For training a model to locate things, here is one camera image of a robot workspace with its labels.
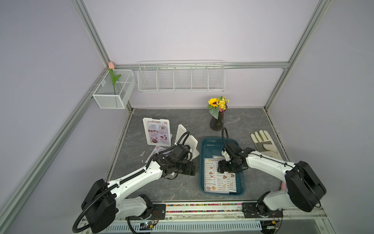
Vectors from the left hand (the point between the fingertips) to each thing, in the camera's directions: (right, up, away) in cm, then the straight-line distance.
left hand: (192, 170), depth 78 cm
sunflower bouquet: (+15, +37, +11) cm, 41 cm away
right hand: (+18, -2, +9) cm, 20 cm away
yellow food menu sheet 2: (+23, -6, +7) cm, 25 cm away
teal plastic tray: (+12, +10, +19) cm, 24 cm away
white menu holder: (-29, +27, +10) cm, 41 cm away
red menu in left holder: (-21, +20, +14) cm, 32 cm away
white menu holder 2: (-2, +16, -1) cm, 16 cm away
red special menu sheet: (-24, +8, +20) cm, 32 cm away
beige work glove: (+50, +16, +24) cm, 58 cm away
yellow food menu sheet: (+13, -8, +5) cm, 16 cm away
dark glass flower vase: (+18, +24, +25) cm, 39 cm away
